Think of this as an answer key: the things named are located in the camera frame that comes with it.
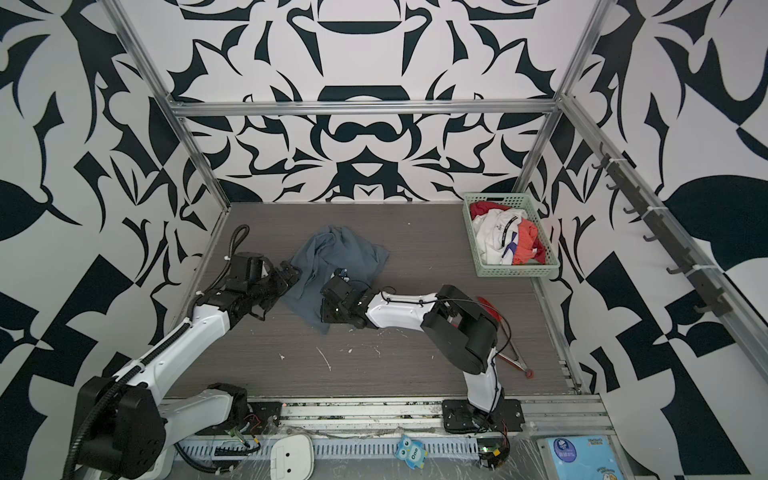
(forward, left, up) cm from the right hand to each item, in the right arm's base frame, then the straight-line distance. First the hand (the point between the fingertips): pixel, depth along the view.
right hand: (322, 311), depth 87 cm
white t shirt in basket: (+25, -55, +2) cm, 61 cm away
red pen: (-15, -54, -6) cm, 56 cm away
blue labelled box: (-34, -60, -1) cm, 69 cm away
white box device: (-34, +3, -2) cm, 34 cm away
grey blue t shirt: (+24, -1, -2) cm, 24 cm away
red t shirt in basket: (+21, -65, 0) cm, 69 cm away
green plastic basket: (+44, -69, -2) cm, 82 cm away
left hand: (+7, +7, +9) cm, 13 cm away
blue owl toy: (-33, -24, -4) cm, 40 cm away
